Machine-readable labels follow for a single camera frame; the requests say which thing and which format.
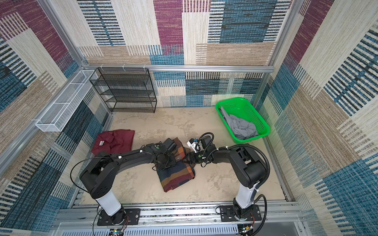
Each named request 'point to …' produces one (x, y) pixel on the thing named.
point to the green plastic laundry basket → (242, 108)
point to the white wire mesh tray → (57, 116)
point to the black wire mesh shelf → (126, 88)
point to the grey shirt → (242, 129)
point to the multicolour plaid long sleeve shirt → (177, 174)
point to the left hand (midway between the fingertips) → (175, 164)
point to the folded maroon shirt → (113, 141)
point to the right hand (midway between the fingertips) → (185, 162)
